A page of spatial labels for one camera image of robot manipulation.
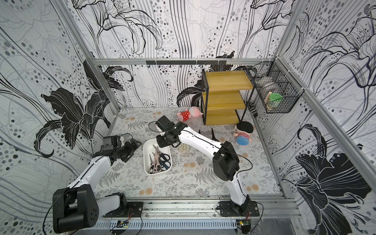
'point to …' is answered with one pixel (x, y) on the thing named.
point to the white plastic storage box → (148, 149)
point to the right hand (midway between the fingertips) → (162, 141)
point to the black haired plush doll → (244, 130)
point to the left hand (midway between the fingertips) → (140, 149)
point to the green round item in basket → (275, 98)
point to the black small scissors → (164, 163)
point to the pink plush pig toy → (193, 112)
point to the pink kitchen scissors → (156, 166)
